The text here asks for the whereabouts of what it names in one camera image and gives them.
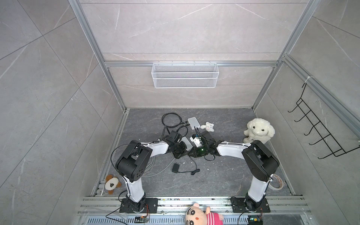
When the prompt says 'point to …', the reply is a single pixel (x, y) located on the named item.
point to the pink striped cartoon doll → (196, 215)
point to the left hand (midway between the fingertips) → (190, 149)
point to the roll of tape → (276, 188)
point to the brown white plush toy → (112, 183)
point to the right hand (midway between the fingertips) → (189, 153)
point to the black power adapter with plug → (207, 135)
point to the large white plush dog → (259, 129)
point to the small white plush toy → (208, 126)
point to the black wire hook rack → (334, 146)
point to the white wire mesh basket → (184, 75)
